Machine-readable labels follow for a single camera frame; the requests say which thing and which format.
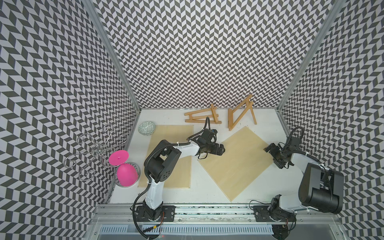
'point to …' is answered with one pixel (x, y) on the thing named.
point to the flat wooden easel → (193, 120)
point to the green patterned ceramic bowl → (146, 128)
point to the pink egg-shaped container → (127, 173)
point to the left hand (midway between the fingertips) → (219, 150)
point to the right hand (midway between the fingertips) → (267, 155)
